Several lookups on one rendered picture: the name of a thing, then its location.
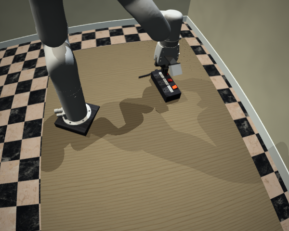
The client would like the black power strip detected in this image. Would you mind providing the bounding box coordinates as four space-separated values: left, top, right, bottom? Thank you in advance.
139 69 181 103

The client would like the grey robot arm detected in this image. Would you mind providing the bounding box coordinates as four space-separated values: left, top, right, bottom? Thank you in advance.
29 0 183 126

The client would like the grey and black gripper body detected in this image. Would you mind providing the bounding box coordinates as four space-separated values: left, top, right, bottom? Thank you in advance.
154 42 179 65

